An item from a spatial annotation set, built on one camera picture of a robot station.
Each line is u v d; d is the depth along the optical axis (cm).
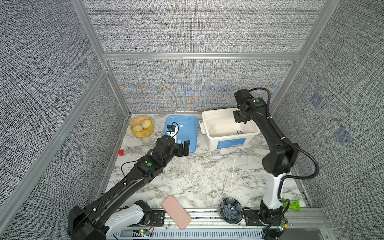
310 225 73
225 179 86
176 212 74
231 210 75
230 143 93
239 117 78
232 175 88
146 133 103
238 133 107
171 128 62
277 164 52
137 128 103
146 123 105
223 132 107
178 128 66
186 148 66
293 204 77
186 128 110
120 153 95
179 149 66
